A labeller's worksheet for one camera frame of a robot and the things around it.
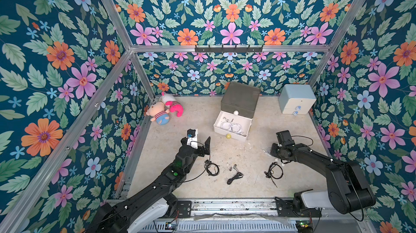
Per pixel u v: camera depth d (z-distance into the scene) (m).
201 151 0.71
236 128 0.92
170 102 1.05
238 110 0.88
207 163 0.88
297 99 0.98
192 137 0.68
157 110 1.04
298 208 0.66
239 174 0.83
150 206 0.51
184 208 0.74
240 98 1.23
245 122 0.96
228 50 0.93
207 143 0.73
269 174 0.84
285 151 0.69
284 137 0.73
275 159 0.88
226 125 0.94
